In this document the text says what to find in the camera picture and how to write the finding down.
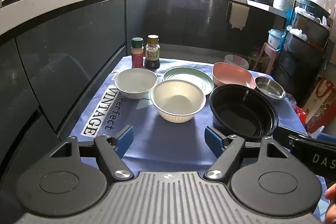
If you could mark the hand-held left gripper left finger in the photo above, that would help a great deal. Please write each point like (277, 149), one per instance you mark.
(125, 139)

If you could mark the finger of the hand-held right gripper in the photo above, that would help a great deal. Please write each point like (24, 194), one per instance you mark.
(283, 134)

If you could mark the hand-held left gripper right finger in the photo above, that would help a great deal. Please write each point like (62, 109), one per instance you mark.
(213, 139)

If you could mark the black plastic bowl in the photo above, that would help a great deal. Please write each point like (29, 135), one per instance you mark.
(242, 111)

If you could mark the person's right hand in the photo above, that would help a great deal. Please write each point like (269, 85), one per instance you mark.
(332, 193)

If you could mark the red plastic bag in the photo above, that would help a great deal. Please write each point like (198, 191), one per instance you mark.
(301, 115)

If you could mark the blue printed tablecloth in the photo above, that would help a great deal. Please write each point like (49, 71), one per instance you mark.
(168, 140)

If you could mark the stainless steel bowl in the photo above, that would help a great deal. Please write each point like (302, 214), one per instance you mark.
(270, 87)

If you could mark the red and white paper bag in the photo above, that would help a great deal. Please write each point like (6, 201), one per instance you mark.
(321, 103)

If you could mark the cream ribbed bowl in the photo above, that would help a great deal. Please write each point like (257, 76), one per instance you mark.
(178, 102)

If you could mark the white smooth bowl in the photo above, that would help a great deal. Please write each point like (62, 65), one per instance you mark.
(136, 82)

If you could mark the green plate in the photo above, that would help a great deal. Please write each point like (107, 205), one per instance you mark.
(193, 75)

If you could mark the pink bowl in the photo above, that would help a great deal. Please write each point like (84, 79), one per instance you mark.
(232, 74)

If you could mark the black shelf rack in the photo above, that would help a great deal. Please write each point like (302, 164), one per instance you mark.
(304, 61)

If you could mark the pink plastic stool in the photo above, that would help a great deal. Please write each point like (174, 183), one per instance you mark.
(267, 57)

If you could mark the trash bin with pink bag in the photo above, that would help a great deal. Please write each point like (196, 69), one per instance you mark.
(236, 61)

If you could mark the red spice jar green cap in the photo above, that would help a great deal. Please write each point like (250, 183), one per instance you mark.
(137, 54)

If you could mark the dark soy sauce bottle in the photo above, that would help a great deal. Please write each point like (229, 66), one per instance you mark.
(152, 53)

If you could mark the white bucket on stool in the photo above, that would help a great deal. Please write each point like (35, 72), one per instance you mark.
(275, 39)

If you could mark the white plastic bag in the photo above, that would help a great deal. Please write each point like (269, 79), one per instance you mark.
(298, 33)

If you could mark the hanging white towel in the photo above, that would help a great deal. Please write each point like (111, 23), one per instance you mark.
(239, 15)

